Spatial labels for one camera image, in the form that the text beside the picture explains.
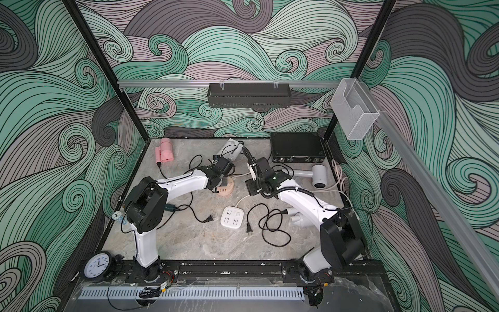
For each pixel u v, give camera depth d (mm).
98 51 818
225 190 944
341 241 417
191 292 697
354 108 783
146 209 495
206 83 946
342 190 965
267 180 635
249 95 954
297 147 1214
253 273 746
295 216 847
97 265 728
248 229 833
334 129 1141
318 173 976
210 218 875
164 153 1076
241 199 925
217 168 745
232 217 855
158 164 1067
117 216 815
